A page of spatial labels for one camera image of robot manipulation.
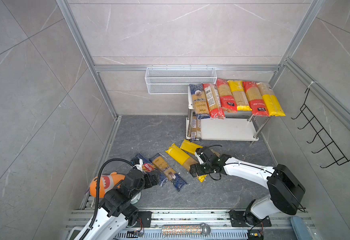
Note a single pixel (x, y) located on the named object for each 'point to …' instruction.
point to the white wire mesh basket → (176, 80)
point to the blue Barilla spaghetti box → (148, 166)
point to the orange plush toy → (106, 182)
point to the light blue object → (301, 231)
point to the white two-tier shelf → (239, 126)
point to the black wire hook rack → (337, 155)
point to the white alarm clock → (136, 199)
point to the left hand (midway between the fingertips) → (153, 171)
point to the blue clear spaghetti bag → (162, 163)
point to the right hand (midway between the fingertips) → (196, 169)
